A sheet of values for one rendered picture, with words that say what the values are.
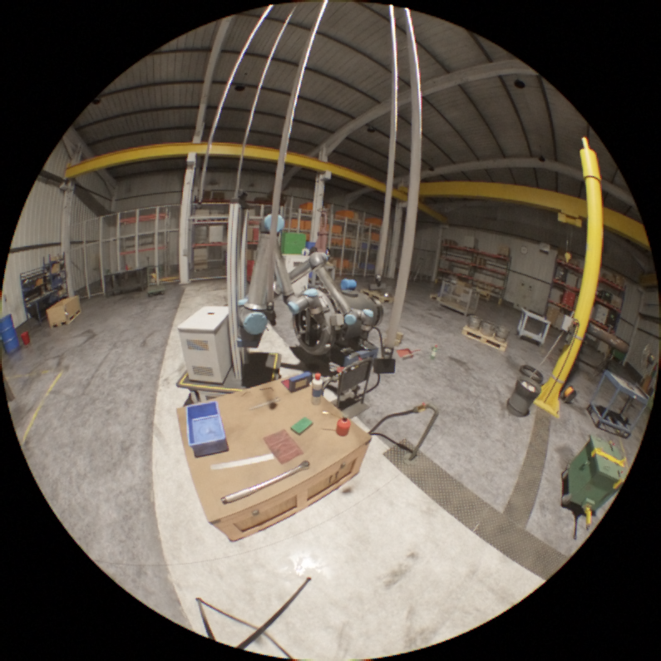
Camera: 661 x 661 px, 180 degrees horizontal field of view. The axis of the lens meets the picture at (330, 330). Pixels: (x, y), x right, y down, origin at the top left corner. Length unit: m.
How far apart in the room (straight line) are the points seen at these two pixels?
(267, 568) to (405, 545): 0.82
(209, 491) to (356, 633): 1.12
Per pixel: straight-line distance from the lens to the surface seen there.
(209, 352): 1.75
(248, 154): 9.79
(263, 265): 1.26
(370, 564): 1.49
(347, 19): 7.74
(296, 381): 1.45
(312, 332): 2.34
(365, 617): 1.50
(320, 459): 1.15
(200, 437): 1.31
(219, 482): 1.12
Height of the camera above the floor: 1.44
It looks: 22 degrees down
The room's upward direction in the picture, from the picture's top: 6 degrees clockwise
